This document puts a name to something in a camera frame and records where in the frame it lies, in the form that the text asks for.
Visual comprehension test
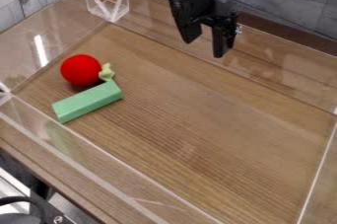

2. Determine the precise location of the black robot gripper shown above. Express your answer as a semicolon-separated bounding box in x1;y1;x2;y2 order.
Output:
168;0;242;58

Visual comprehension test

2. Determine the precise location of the green rectangular block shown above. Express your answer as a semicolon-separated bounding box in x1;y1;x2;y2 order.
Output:
52;81;122;123

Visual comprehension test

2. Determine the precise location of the small light green figure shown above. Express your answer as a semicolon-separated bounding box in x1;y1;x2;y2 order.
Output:
98;63;114;82

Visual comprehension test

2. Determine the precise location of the clear acrylic enclosure wall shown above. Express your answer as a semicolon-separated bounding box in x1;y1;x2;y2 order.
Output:
0;0;337;224

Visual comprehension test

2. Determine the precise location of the black metal table bracket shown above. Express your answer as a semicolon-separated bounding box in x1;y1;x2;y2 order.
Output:
30;181;66;224

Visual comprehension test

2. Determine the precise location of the black cable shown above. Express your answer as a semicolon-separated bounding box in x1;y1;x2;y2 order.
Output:
0;195;45;224

